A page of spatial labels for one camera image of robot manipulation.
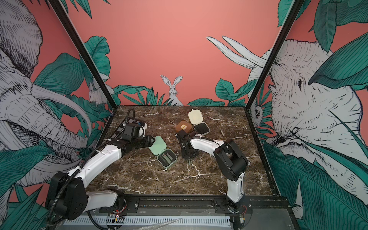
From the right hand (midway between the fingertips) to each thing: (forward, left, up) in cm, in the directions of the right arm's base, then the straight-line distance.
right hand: (186, 155), depth 91 cm
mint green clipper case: (-1, +13, 0) cm, 13 cm away
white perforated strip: (-35, +13, -2) cm, 37 cm away
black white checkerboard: (+26, +45, +2) cm, 52 cm away
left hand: (+5, +20, +12) cm, 24 cm away
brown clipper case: (+25, +3, 0) cm, 25 cm away
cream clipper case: (+31, -7, +2) cm, 32 cm away
